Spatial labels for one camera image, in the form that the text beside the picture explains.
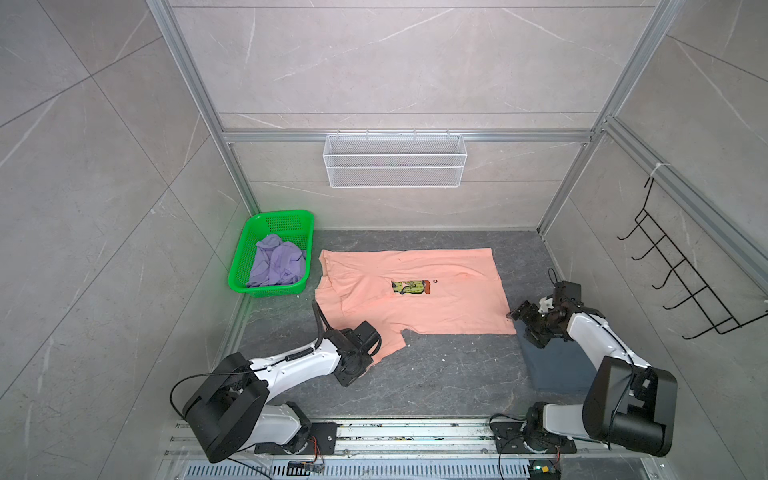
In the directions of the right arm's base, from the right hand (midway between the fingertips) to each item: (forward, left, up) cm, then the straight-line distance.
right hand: (515, 318), depth 89 cm
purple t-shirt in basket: (+24, +79, +1) cm, 82 cm away
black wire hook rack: (-14, -29, +26) cm, 42 cm away
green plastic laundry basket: (+44, +75, -1) cm, 87 cm away
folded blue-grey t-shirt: (-13, -11, -4) cm, 18 cm away
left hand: (-10, +46, -4) cm, 47 cm away
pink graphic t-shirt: (+15, +19, -6) cm, 25 cm away
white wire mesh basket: (+48, +35, +25) cm, 64 cm away
